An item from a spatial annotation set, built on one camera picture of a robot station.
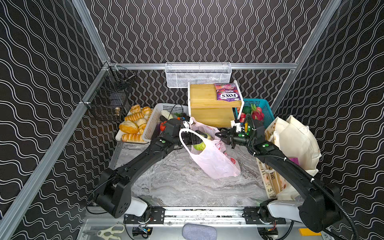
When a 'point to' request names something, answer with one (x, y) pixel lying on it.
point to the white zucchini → (166, 114)
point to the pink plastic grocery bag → (213, 158)
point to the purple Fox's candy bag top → (227, 91)
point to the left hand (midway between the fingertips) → (207, 137)
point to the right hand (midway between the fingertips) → (215, 134)
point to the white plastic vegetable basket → (153, 120)
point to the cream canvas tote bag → (292, 139)
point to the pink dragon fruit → (257, 113)
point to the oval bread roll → (128, 127)
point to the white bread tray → (118, 137)
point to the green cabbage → (200, 146)
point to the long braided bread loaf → (131, 138)
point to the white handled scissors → (109, 233)
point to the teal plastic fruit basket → (268, 115)
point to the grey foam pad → (193, 231)
